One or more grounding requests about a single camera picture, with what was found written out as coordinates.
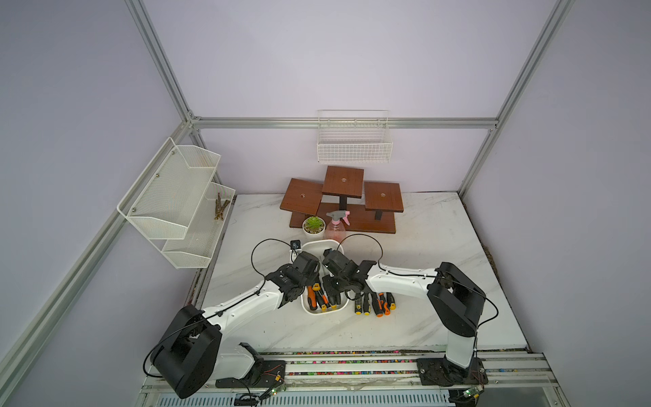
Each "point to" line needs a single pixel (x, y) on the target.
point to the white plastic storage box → (317, 248)
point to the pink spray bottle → (336, 229)
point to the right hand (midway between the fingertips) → (329, 287)
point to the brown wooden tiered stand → (370, 207)
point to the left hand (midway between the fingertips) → (302, 271)
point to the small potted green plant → (314, 228)
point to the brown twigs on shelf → (219, 209)
